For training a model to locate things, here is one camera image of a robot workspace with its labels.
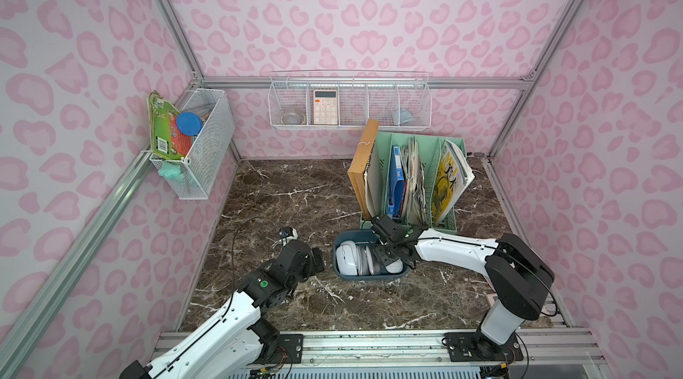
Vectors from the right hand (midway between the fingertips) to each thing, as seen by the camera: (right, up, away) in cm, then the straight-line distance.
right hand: (384, 249), depth 90 cm
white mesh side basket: (-55, +24, -17) cm, 62 cm away
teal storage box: (-8, +4, +2) cm, 9 cm away
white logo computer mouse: (-12, -2, -4) cm, 13 cm away
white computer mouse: (+3, -5, -4) cm, 7 cm away
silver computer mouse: (-8, -3, -5) cm, 10 cm away
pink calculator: (-20, +49, +5) cm, 54 cm away
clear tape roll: (-32, +46, +6) cm, 56 cm away
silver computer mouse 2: (-3, -5, -4) cm, 7 cm away
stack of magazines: (+9, +15, -7) cm, 19 cm away
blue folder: (+4, +19, -1) cm, 20 cm away
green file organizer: (+16, +35, +3) cm, 39 cm away
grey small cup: (+9, +48, +11) cm, 50 cm away
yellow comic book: (+22, +25, -6) cm, 34 cm away
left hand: (-23, +2, -9) cm, 25 cm away
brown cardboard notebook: (-9, +27, -17) cm, 33 cm away
